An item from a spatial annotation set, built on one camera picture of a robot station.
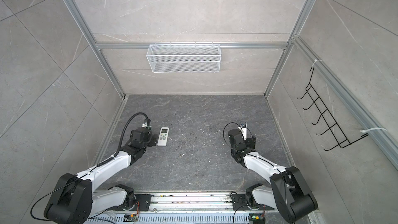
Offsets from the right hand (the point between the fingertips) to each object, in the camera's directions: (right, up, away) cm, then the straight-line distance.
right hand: (243, 132), depth 89 cm
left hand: (-58, +2, -1) cm, 58 cm away
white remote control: (-49, -3, +6) cm, 50 cm away
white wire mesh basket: (-37, +48, +11) cm, 61 cm away
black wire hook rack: (+29, +2, -31) cm, 43 cm away
